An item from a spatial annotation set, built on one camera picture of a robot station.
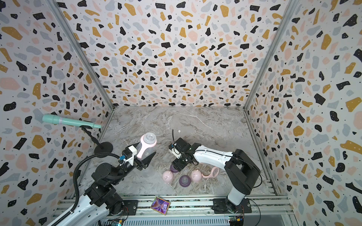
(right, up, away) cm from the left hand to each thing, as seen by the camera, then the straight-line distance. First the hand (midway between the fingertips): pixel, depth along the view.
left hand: (151, 146), depth 66 cm
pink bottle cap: (+6, -20, +15) cm, 25 cm away
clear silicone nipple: (+16, -15, +12) cm, 25 cm away
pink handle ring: (+31, -20, +16) cm, 40 cm away
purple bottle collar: (+8, -18, +20) cm, 28 cm away
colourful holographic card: (+3, -32, +7) cm, 33 cm away
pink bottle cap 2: (+22, -20, +16) cm, 33 cm away
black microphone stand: (-40, -6, +28) cm, 49 cm away
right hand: (+12, -14, +20) cm, 27 cm away
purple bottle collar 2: (+15, -23, +16) cm, 32 cm away
